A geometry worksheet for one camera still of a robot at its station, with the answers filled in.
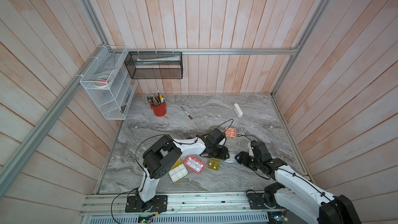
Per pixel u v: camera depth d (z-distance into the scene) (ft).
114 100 2.54
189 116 3.51
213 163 2.80
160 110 3.60
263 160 2.16
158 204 2.40
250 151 2.35
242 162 2.50
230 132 3.23
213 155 2.55
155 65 3.41
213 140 2.36
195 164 2.81
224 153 2.56
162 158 1.61
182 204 2.46
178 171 2.72
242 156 2.55
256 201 2.40
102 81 2.39
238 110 3.52
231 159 2.82
